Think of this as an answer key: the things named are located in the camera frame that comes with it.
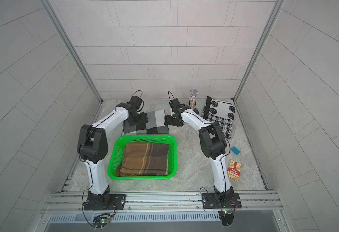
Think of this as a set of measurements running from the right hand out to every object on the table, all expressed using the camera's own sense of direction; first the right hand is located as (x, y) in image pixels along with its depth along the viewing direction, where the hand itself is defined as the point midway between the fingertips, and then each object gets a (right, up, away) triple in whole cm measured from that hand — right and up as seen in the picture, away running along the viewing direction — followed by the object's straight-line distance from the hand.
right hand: (169, 122), depth 97 cm
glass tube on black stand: (+14, +18, -15) cm, 28 cm away
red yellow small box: (+37, -26, -17) cm, 48 cm away
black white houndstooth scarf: (+38, +7, +7) cm, 39 cm away
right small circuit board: (+29, -43, -30) cm, 59 cm away
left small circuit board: (-30, -42, -32) cm, 61 cm away
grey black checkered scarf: (-9, -1, +2) cm, 10 cm away
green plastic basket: (-29, -10, -14) cm, 33 cm away
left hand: (-17, +2, 0) cm, 17 cm away
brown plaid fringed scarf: (-14, -20, -15) cm, 29 cm away
